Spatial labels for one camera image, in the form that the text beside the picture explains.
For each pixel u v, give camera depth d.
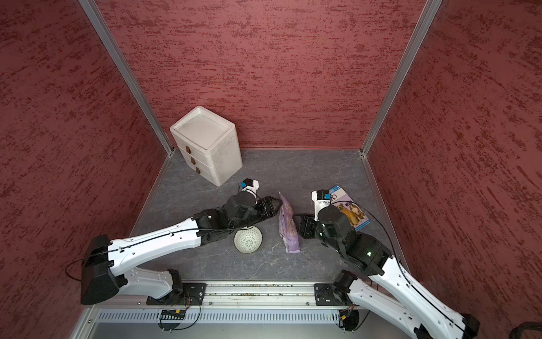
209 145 0.89
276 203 0.68
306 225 0.58
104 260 0.40
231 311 0.71
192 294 0.74
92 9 0.71
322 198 0.59
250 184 0.67
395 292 0.43
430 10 0.71
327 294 0.74
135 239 0.45
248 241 0.85
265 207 0.63
